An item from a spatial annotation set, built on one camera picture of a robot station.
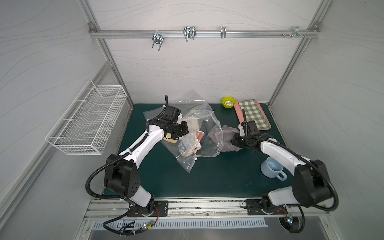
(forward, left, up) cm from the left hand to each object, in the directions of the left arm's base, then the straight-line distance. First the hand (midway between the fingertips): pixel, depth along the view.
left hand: (189, 131), depth 83 cm
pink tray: (+28, -38, -19) cm, 51 cm away
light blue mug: (-17, -45, -9) cm, 49 cm away
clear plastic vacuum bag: (+3, -9, -11) cm, 14 cm away
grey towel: (-3, -18, 0) cm, 18 cm away
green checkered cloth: (+31, -48, -17) cm, 60 cm away
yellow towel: (-5, +11, +3) cm, 12 cm away
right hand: (+1, -25, -8) cm, 27 cm away
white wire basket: (-6, +48, +13) cm, 50 cm away
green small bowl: (+39, -29, -14) cm, 51 cm away
